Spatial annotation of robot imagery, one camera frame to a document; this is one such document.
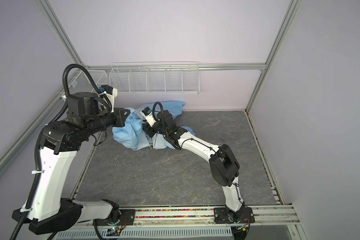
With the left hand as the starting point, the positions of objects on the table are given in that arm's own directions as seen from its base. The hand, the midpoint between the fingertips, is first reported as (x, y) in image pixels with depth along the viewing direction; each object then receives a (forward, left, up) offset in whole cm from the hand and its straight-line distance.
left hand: (129, 114), depth 60 cm
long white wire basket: (+50, -22, -17) cm, 57 cm away
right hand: (+9, 0, -17) cm, 20 cm away
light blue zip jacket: (-4, +1, -10) cm, 11 cm away
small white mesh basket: (+44, +40, -12) cm, 60 cm away
